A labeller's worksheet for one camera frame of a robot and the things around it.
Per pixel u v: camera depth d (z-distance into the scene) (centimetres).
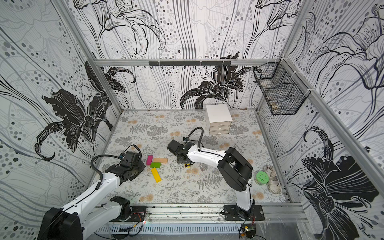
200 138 64
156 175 86
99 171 57
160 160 92
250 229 70
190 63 89
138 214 73
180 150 64
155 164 91
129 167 65
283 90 87
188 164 71
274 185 78
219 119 96
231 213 72
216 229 76
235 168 52
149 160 93
